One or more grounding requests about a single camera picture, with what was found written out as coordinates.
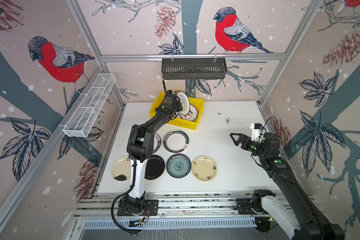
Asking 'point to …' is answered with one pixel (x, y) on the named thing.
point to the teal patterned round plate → (178, 165)
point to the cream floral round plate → (204, 168)
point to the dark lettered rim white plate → (157, 143)
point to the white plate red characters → (191, 116)
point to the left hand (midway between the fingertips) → (179, 102)
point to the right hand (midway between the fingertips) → (235, 137)
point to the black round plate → (155, 167)
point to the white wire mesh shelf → (87, 111)
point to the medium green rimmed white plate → (175, 141)
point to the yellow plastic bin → (176, 124)
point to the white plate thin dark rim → (185, 102)
